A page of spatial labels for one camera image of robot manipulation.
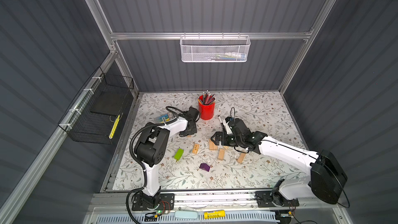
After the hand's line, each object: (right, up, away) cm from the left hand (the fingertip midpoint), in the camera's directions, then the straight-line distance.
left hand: (190, 131), depth 99 cm
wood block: (+14, -8, -8) cm, 18 cm away
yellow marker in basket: (-32, +6, -30) cm, 44 cm away
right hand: (+17, -2, -16) cm, 23 cm away
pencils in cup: (+11, +21, 0) cm, 24 cm away
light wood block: (+19, -3, -26) cm, 32 cm away
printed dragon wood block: (+4, -9, -8) cm, 13 cm away
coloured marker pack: (-17, +8, +4) cm, 19 cm away
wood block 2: (+19, -11, -12) cm, 25 cm away
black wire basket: (-43, +11, -26) cm, 51 cm away
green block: (-6, -12, -10) cm, 17 cm away
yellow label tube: (+14, -33, -30) cm, 47 cm away
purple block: (+9, -18, -14) cm, 24 cm away
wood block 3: (+30, -14, -10) cm, 35 cm away
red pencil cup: (+11, +12, +3) cm, 16 cm away
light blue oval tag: (+1, -33, -30) cm, 45 cm away
